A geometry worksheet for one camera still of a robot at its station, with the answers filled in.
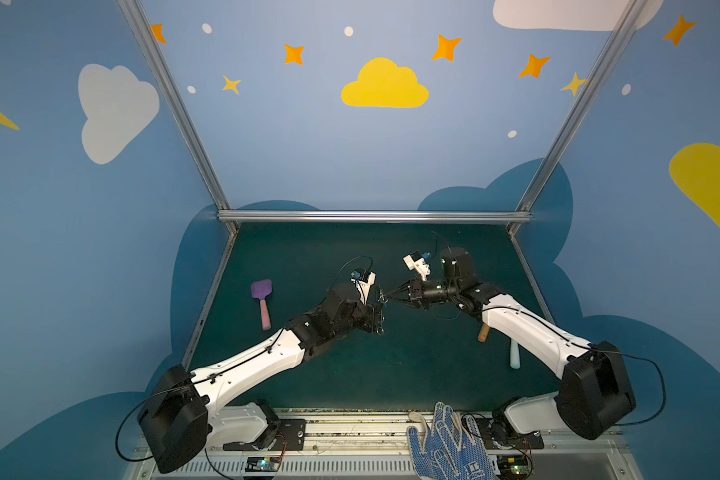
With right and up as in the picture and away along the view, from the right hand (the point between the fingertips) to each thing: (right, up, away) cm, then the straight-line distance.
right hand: (390, 295), depth 75 cm
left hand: (-1, -3, +1) cm, 3 cm away
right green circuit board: (+30, -41, -4) cm, 51 cm away
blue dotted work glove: (+14, -37, -3) cm, 40 cm away
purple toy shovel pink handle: (-42, -2, +25) cm, 49 cm away
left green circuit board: (-32, -41, -4) cm, 52 cm away
